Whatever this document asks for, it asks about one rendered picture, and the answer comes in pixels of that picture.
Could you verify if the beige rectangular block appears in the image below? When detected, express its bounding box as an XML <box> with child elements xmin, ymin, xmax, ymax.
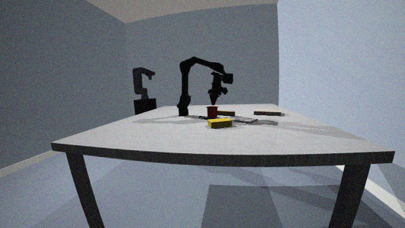
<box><xmin>254</xmin><ymin>109</ymin><xmax>281</xmax><ymax>116</ymax></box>

